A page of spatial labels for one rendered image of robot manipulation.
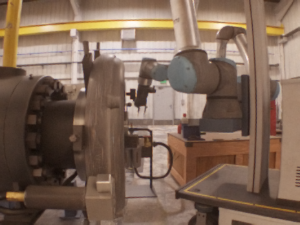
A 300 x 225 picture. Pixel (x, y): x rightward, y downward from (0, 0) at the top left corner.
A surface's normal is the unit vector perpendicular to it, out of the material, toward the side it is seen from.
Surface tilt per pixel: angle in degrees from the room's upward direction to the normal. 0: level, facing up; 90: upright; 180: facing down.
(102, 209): 112
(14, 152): 98
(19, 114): 71
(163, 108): 90
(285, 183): 90
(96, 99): 66
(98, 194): 23
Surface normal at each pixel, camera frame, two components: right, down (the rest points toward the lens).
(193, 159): 0.11, 0.00
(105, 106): 0.12, -0.33
